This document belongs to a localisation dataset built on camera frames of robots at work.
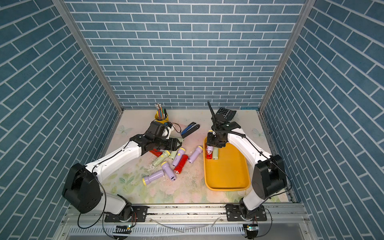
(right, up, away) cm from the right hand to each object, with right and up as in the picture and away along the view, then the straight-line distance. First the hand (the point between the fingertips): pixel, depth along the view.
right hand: (209, 143), depth 86 cm
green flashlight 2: (-22, -7, +7) cm, 24 cm away
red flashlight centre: (-18, -14, +1) cm, 23 cm away
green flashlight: (+4, -7, +6) cm, 10 cm away
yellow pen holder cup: (-32, +13, +17) cm, 38 cm away
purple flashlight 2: (-6, -5, +8) cm, 11 cm away
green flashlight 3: (-27, -7, +6) cm, 29 cm away
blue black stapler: (-13, +7, +20) cm, 25 cm away
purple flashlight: (0, -2, -4) cm, 4 cm away
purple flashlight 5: (-35, -20, -4) cm, 41 cm away
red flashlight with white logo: (0, -8, +6) cm, 10 cm away
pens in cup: (-32, +19, +17) cm, 41 cm away
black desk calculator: (+15, +19, +31) cm, 39 cm away
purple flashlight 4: (-24, -16, 0) cm, 29 cm away
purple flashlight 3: (-17, -6, +6) cm, 19 cm away
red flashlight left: (-33, -6, +6) cm, 34 cm away
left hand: (-17, 0, -2) cm, 17 cm away
